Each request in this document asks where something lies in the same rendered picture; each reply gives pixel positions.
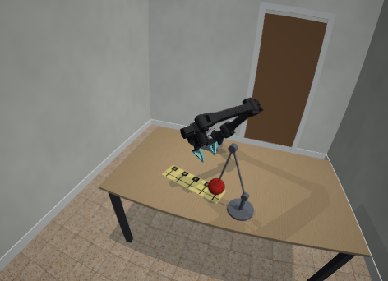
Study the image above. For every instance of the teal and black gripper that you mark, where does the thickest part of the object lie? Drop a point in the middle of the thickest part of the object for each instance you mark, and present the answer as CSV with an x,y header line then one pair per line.
x,y
203,140

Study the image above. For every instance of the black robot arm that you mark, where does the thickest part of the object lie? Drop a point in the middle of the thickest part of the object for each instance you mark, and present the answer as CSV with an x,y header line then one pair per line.
x,y
249,108

